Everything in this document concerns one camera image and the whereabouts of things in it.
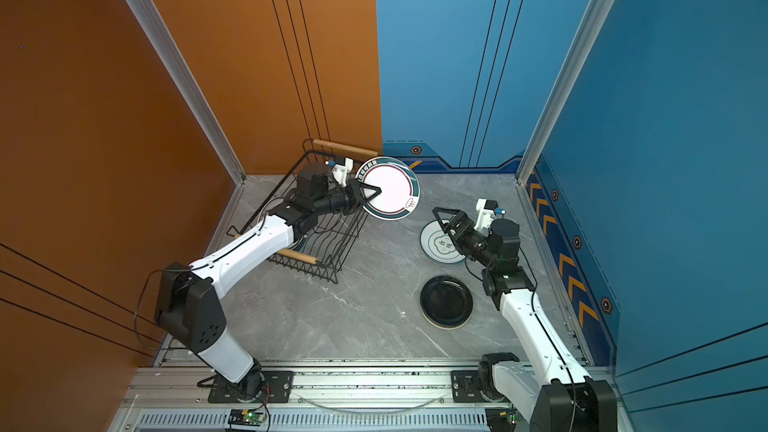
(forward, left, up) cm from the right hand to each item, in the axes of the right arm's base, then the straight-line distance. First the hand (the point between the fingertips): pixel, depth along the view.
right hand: (437, 220), depth 76 cm
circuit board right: (-39, -14, -27) cm, 50 cm away
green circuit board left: (-39, +47, -26) cm, 66 cm away
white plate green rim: (+8, -3, -24) cm, 25 cm away
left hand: (+7, +14, +5) cm, 17 cm away
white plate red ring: (+10, +10, +3) cm, 14 cm away
